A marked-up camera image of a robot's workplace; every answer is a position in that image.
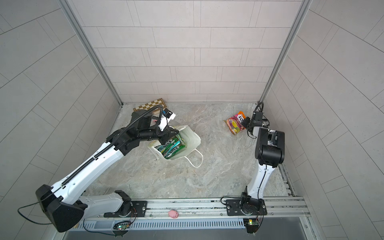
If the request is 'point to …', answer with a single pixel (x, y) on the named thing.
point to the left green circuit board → (122, 227)
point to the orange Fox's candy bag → (234, 123)
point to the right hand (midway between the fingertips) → (245, 118)
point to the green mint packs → (171, 148)
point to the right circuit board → (252, 225)
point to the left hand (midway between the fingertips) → (181, 131)
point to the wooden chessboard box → (151, 105)
